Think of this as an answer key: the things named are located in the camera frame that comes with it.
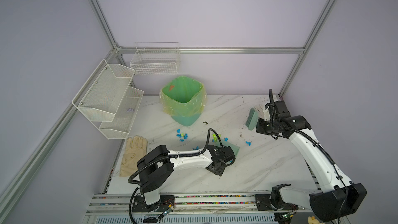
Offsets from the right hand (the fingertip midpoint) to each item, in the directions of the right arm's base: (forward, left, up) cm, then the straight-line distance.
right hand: (256, 126), depth 77 cm
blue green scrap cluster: (+7, +40, -20) cm, 45 cm away
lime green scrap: (-5, +21, -3) cm, 22 cm away
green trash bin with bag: (+29, +42, -10) cm, 52 cm away
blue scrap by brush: (+4, +13, -21) cm, 25 cm away
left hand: (-16, +21, -18) cm, 32 cm away
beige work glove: (-3, +69, -20) cm, 72 cm away
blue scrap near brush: (+1, -1, -21) cm, 21 cm away
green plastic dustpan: (-2, +9, -21) cm, 23 cm away
